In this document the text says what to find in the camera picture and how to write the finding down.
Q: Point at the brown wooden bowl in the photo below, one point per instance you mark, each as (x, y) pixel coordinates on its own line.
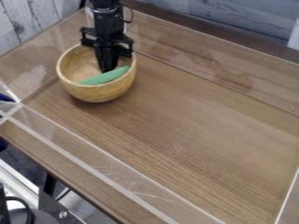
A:
(78, 65)

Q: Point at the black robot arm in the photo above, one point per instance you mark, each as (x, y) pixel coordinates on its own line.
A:
(107, 4)

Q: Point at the grey metal bracket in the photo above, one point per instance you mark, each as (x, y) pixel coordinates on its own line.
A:
(57, 210)

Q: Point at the black table leg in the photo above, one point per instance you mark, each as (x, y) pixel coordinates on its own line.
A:
(50, 185)

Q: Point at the green rectangular block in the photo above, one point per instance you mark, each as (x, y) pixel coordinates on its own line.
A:
(106, 77)

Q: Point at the clear acrylic tray wall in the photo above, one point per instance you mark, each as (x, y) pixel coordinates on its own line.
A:
(196, 148)

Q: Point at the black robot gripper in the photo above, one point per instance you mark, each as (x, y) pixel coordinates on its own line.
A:
(107, 32)

